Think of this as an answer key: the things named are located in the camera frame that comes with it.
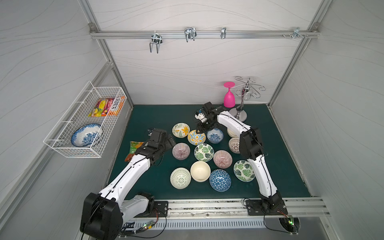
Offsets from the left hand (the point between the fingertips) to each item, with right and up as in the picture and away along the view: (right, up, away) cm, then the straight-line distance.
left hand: (168, 142), depth 84 cm
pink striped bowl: (+32, -11, +5) cm, 35 cm away
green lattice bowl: (+7, -20, -1) cm, 21 cm away
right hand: (+19, +6, +16) cm, 25 cm away
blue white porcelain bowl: (-31, +7, -20) cm, 38 cm away
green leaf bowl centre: (+21, -8, +10) cm, 25 cm away
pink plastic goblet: (+40, +26, +20) cm, 51 cm away
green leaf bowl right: (+44, -17, +2) cm, 47 cm away
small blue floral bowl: (+29, +2, +18) cm, 34 cm away
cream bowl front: (+18, -17, +1) cm, 25 cm away
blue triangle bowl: (+30, -21, -2) cm, 36 cm away
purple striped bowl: (+7, -7, +10) cm, 14 cm away
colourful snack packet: (-26, +20, -11) cm, 34 cm away
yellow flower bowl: (+5, +5, +21) cm, 22 cm away
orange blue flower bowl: (+16, 0, +15) cm, 22 cm away
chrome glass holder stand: (+50, +32, +10) cm, 60 cm away
